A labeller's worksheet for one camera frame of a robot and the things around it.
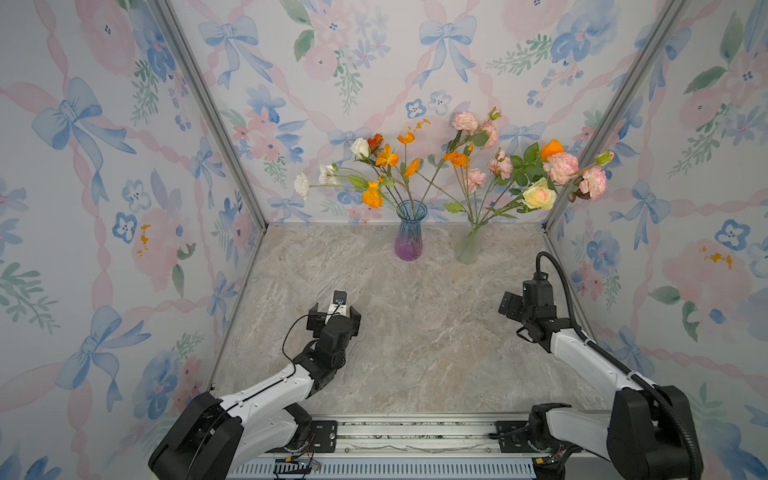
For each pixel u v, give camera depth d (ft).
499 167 2.80
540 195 2.22
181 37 2.39
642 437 1.33
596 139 3.06
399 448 2.40
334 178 2.64
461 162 2.80
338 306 2.31
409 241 3.39
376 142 2.84
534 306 2.22
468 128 2.81
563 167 2.18
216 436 1.35
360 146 2.70
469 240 3.49
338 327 2.08
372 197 2.47
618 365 1.57
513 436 2.40
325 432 2.46
